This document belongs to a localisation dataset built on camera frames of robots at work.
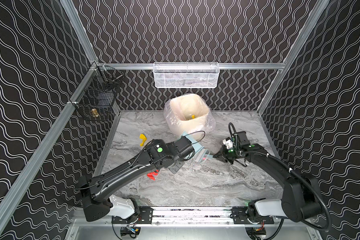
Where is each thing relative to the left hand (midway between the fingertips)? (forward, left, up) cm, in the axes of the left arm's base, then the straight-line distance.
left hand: (177, 161), depth 68 cm
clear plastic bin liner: (+27, -18, -4) cm, 33 cm away
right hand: (+11, -20, -14) cm, 27 cm away
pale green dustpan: (+9, -9, -1) cm, 13 cm away
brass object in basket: (+25, +47, +7) cm, 53 cm away
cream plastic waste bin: (+44, -5, -12) cm, 46 cm away
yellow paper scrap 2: (+42, -8, -13) cm, 45 cm away
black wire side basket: (+39, +53, +4) cm, 65 cm away
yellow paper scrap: (+29, +27, -20) cm, 44 cm away
